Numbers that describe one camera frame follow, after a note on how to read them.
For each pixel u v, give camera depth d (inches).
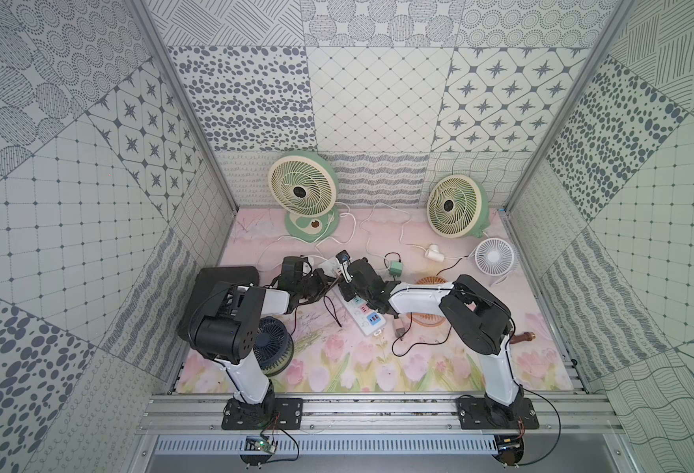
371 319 34.6
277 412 28.8
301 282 32.4
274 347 30.1
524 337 33.8
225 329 19.0
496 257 37.6
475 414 28.6
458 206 40.1
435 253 40.8
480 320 20.2
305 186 36.5
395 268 39.9
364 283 29.2
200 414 29.4
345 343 33.9
